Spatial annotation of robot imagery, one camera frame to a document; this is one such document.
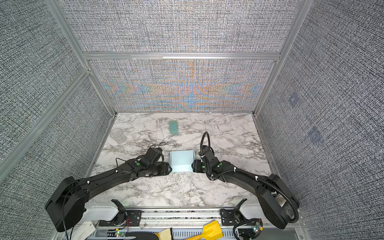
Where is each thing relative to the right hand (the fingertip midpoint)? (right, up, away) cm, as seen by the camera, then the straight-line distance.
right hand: (195, 165), depth 87 cm
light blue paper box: (-8, +2, +3) cm, 9 cm away
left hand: (-14, -2, -3) cm, 15 cm away
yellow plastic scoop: (+7, -26, -17) cm, 32 cm away
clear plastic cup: (-54, +17, +17) cm, 59 cm away
